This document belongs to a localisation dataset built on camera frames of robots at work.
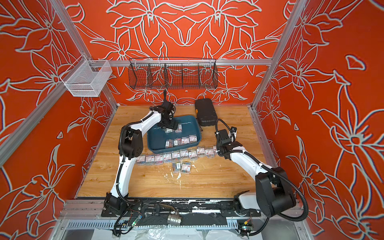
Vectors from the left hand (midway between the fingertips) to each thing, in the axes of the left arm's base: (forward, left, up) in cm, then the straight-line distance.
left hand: (171, 124), depth 104 cm
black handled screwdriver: (-2, -22, -2) cm, 22 cm away
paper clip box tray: (-31, -7, -1) cm, 31 cm away
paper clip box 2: (-31, -13, -2) cm, 34 cm away
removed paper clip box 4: (-24, -6, -1) cm, 25 cm away
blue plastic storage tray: (-6, +11, -8) cm, 15 cm away
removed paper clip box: (-28, +9, -1) cm, 29 cm away
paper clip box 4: (-13, -11, 0) cm, 17 cm away
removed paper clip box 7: (-20, -21, -1) cm, 29 cm away
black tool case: (+13, -25, 0) cm, 28 cm away
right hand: (-16, -39, +5) cm, 42 cm away
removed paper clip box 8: (-18, -30, -1) cm, 35 cm away
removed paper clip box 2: (-27, +4, -1) cm, 27 cm away
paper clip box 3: (-10, -16, -1) cm, 19 cm away
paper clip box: (-21, -27, -1) cm, 34 cm away
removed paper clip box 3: (-25, -1, -2) cm, 25 cm away
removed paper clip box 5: (-22, -11, -1) cm, 25 cm away
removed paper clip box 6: (-22, -16, -1) cm, 28 cm away
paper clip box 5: (-3, -6, -1) cm, 7 cm away
